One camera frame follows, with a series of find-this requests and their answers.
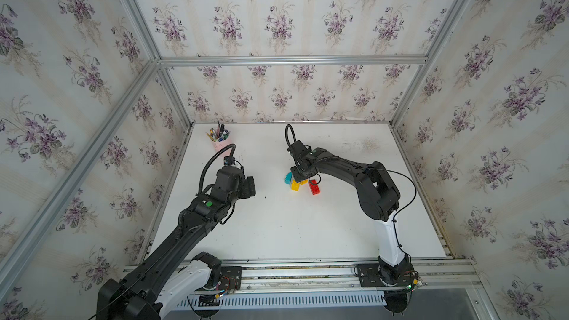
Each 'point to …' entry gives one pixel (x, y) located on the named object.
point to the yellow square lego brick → (304, 181)
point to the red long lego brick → (314, 187)
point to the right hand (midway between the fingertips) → (303, 174)
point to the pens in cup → (220, 134)
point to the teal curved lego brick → (288, 178)
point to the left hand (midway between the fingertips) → (246, 182)
